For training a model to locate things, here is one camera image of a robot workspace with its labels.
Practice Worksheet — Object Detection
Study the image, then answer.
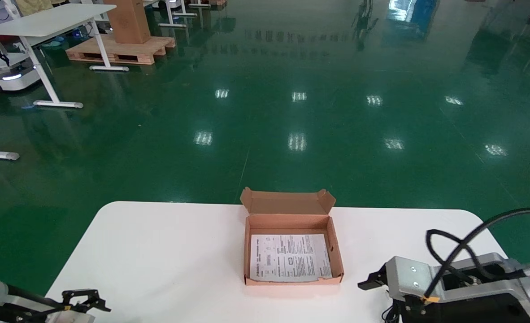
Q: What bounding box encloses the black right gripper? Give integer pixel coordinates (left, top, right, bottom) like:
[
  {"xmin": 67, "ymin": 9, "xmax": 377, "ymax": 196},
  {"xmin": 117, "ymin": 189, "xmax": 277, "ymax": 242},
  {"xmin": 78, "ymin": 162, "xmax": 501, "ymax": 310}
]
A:
[{"xmin": 358, "ymin": 265, "xmax": 530, "ymax": 323}]

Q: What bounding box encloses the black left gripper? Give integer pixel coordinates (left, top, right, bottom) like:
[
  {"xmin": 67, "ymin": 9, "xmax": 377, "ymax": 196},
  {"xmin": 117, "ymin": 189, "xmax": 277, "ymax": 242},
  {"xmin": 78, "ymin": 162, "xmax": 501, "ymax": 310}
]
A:
[{"xmin": 0, "ymin": 289, "xmax": 112, "ymax": 323}]

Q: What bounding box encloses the brown cardboard storage box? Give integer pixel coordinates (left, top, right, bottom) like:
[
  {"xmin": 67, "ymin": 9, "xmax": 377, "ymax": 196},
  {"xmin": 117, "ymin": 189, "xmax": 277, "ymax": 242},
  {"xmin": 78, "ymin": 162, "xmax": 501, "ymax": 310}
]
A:
[{"xmin": 240, "ymin": 187, "xmax": 345, "ymax": 286}]

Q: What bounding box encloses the printed white instruction sheet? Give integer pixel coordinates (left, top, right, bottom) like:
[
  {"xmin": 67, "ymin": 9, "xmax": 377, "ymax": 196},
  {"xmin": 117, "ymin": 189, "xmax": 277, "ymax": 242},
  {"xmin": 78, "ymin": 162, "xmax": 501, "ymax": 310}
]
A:
[{"xmin": 250, "ymin": 234, "xmax": 334, "ymax": 283}]

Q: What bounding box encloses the white background mobile robot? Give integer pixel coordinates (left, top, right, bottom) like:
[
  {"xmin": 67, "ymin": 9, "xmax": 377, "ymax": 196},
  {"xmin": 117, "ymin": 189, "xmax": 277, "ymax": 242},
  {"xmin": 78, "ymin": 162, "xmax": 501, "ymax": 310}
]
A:
[{"xmin": 0, "ymin": 9, "xmax": 41, "ymax": 92}]

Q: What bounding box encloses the wooden pallet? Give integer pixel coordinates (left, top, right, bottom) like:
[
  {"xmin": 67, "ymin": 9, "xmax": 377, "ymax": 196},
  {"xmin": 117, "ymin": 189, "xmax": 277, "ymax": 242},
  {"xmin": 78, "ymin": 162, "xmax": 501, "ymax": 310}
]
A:
[{"xmin": 66, "ymin": 35, "xmax": 176, "ymax": 65}]

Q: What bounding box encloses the large white desk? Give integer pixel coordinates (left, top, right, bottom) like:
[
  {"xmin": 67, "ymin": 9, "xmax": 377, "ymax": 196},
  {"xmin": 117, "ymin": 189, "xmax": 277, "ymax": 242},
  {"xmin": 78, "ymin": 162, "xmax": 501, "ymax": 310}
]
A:
[{"xmin": 0, "ymin": 4, "xmax": 130, "ymax": 109}]

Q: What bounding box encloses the tall brown cardboard carton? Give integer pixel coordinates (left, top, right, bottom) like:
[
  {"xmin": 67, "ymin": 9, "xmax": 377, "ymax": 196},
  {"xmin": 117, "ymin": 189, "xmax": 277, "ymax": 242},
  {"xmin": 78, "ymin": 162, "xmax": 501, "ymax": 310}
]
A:
[{"xmin": 104, "ymin": 0, "xmax": 152, "ymax": 44}]

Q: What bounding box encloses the person in yellow clothing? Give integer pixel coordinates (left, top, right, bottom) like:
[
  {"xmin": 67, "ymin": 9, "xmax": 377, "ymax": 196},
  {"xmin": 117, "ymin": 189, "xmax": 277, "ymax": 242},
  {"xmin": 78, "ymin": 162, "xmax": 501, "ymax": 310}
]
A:
[{"xmin": 16, "ymin": 0, "xmax": 52, "ymax": 14}]

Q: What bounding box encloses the grey left wrist camera housing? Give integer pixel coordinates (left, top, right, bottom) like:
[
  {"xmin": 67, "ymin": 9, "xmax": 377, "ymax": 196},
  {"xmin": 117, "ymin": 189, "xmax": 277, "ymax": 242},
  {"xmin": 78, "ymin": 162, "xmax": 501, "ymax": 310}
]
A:
[{"xmin": 45, "ymin": 310, "xmax": 96, "ymax": 323}]

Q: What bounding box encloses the grey wrist camera housing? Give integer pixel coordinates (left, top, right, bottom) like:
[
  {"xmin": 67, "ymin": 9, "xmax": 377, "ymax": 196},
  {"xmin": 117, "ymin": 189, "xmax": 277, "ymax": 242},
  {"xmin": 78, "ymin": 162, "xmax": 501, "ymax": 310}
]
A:
[
  {"xmin": 45, "ymin": 310, "xmax": 96, "ymax": 323},
  {"xmin": 385, "ymin": 253, "xmax": 530, "ymax": 306}
]

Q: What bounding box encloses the grey right wrist camera housing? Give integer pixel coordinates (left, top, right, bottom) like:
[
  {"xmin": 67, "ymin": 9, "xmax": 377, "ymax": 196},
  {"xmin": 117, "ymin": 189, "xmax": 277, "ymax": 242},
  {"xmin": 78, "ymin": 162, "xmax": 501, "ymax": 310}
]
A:
[{"xmin": 385, "ymin": 253, "xmax": 530, "ymax": 306}]

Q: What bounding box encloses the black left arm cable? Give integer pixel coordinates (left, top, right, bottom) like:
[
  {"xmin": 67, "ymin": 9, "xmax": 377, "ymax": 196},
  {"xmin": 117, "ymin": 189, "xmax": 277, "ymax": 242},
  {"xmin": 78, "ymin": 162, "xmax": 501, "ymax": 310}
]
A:
[{"xmin": 5, "ymin": 286, "xmax": 65, "ymax": 310}]

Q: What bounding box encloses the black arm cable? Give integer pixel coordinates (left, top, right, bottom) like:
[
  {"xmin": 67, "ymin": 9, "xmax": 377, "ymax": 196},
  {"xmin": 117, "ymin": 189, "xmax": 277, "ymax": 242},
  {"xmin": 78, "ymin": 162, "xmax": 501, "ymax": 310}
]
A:
[
  {"xmin": 426, "ymin": 208, "xmax": 530, "ymax": 299},
  {"xmin": 5, "ymin": 286, "xmax": 65, "ymax": 310}
]

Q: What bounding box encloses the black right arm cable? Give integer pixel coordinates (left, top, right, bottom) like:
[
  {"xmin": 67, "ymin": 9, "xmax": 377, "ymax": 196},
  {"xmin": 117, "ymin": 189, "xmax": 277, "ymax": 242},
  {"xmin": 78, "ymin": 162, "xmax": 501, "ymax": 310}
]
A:
[{"xmin": 426, "ymin": 208, "xmax": 530, "ymax": 299}]

